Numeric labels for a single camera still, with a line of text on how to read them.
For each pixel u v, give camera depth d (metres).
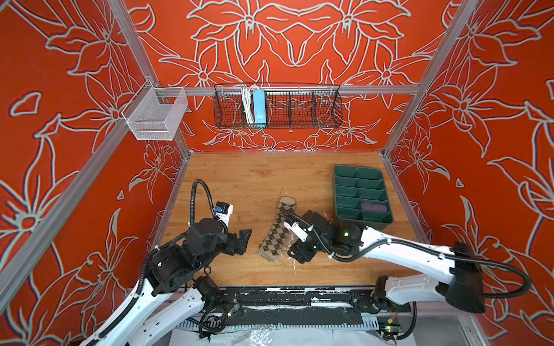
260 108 0.90
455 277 0.39
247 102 0.89
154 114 0.94
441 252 0.42
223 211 0.57
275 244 0.86
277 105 0.97
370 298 0.73
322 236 0.54
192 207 0.46
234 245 0.57
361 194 0.95
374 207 0.92
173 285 0.43
